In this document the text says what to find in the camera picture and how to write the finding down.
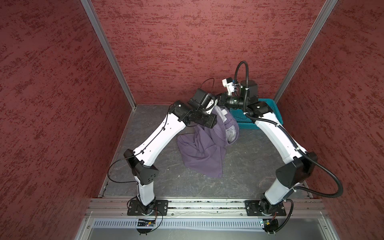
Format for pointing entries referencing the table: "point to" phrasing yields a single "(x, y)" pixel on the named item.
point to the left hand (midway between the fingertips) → (210, 123)
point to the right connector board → (270, 225)
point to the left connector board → (146, 222)
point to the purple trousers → (202, 149)
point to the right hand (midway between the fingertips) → (206, 102)
